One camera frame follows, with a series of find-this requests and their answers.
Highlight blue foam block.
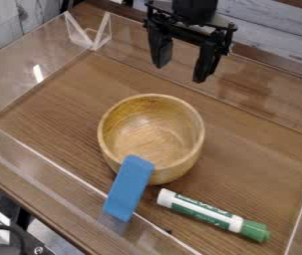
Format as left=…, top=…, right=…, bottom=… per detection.
left=104, top=155, right=154, bottom=222

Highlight clear acrylic tray wall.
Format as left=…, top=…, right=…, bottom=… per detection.
left=0, top=129, right=201, bottom=255

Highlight green white marker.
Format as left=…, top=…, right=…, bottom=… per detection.
left=157, top=188, right=271, bottom=243

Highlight clear acrylic corner bracket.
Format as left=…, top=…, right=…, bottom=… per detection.
left=65, top=11, right=113, bottom=51

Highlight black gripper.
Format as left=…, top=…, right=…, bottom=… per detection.
left=146, top=0, right=239, bottom=84

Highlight black cable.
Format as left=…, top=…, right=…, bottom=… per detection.
left=0, top=224, right=31, bottom=255

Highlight brown wooden bowl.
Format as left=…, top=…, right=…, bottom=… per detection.
left=98, top=94, right=206, bottom=185

